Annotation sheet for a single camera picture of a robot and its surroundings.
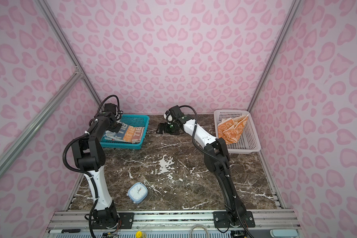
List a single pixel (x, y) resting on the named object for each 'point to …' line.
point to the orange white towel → (231, 129)
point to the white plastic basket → (249, 142)
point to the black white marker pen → (64, 231)
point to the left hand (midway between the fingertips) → (111, 125)
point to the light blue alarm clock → (138, 193)
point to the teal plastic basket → (136, 120)
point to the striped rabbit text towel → (127, 133)
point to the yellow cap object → (140, 234)
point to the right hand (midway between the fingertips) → (163, 130)
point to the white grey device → (283, 233)
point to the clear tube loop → (198, 225)
